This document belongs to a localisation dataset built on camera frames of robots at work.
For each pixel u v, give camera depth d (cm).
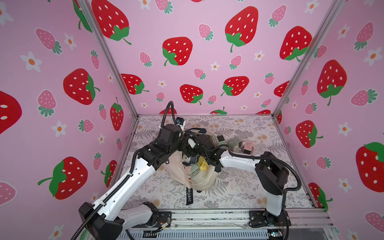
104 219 37
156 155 48
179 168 76
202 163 84
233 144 98
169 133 51
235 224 73
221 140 96
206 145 65
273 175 49
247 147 97
